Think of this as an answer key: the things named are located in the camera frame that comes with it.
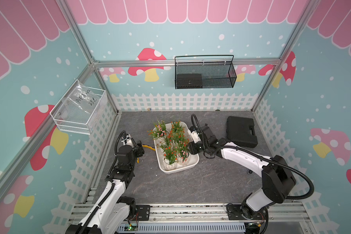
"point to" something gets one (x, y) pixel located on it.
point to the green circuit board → (133, 228)
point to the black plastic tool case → (241, 131)
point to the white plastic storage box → (172, 143)
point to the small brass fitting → (148, 109)
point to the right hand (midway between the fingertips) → (188, 146)
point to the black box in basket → (189, 81)
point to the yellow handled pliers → (153, 148)
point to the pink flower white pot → (159, 131)
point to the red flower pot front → (177, 129)
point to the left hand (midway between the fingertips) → (136, 144)
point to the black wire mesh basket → (204, 75)
